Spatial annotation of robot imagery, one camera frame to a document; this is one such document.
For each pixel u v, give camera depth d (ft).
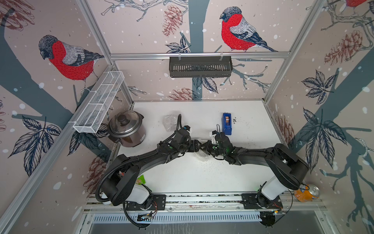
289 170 1.48
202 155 2.73
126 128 2.76
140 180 2.62
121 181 1.39
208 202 2.45
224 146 2.29
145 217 2.34
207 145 2.56
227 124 3.30
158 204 2.40
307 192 2.24
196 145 2.54
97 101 2.59
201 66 3.41
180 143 2.20
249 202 2.39
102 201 1.35
